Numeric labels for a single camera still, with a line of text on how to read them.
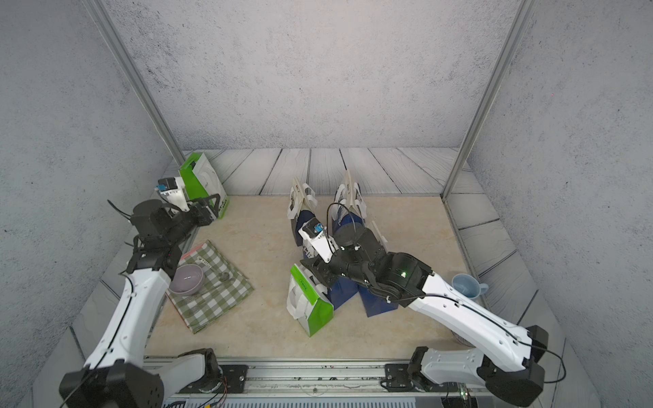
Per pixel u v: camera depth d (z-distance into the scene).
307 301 0.64
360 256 0.43
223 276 0.93
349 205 0.84
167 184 0.61
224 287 0.91
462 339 0.42
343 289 0.83
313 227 0.50
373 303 0.77
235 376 0.73
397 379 0.73
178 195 0.64
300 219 0.91
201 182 0.99
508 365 0.38
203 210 0.65
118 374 0.38
